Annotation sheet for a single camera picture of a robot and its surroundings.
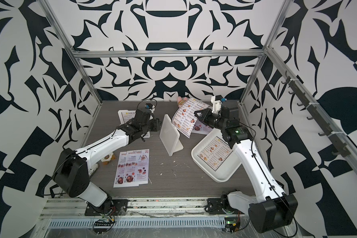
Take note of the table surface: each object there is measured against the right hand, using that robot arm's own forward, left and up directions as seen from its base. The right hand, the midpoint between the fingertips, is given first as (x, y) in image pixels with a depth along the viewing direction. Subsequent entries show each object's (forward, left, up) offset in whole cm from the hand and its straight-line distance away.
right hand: (194, 110), depth 71 cm
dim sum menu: (0, +5, -6) cm, 7 cm away
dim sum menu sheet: (+10, +38, -15) cm, 42 cm away
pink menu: (-5, -3, -6) cm, 8 cm away
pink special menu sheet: (-15, +32, -33) cm, 48 cm away
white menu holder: (+7, -7, -31) cm, 32 cm away
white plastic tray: (-16, -20, -34) cm, 42 cm away
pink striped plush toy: (+33, +5, -27) cm, 43 cm away
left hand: (+7, +20, -14) cm, 26 cm away
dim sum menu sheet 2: (-6, -15, -34) cm, 37 cm away
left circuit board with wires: (-41, +44, -35) cm, 69 cm away
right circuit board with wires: (-42, -17, -34) cm, 57 cm away
